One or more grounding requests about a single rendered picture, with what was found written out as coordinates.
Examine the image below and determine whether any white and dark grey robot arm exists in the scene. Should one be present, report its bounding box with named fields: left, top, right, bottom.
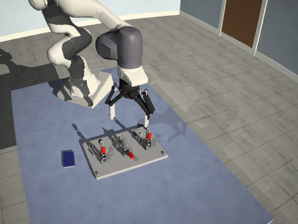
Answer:
left=28, top=0, right=148, bottom=98

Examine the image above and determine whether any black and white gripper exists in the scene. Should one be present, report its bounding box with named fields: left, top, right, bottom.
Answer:
left=105, top=78, right=155, bottom=127

